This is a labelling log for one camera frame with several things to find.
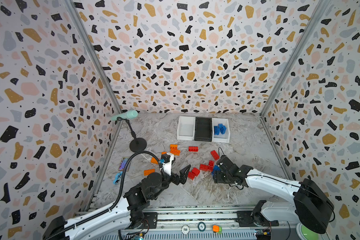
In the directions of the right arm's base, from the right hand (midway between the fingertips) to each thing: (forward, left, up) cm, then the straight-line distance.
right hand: (217, 175), depth 86 cm
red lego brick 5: (+2, +12, -1) cm, 12 cm away
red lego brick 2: (+15, 0, -3) cm, 15 cm away
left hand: (-1, +18, +20) cm, 27 cm away
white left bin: (+37, +19, -4) cm, 42 cm away
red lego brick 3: (+7, +3, -3) cm, 8 cm away
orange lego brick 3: (+2, +41, -3) cm, 41 cm away
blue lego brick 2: (+34, -3, -2) cm, 35 cm away
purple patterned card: (+7, +57, -1) cm, 57 cm away
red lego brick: (+19, +14, -2) cm, 23 cm away
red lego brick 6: (0, +15, -2) cm, 15 cm away
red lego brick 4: (+5, +7, -2) cm, 9 cm away
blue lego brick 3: (+33, -7, 0) cm, 34 cm away
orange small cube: (-26, +3, 0) cm, 26 cm away
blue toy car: (-2, +57, +1) cm, 57 cm away
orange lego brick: (+20, +27, -2) cm, 33 cm away
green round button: (-27, -41, -3) cm, 49 cm away
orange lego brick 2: (+15, +25, -2) cm, 29 cm away
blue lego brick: (+39, -7, -3) cm, 40 cm away
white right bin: (+29, -9, -4) cm, 31 cm away
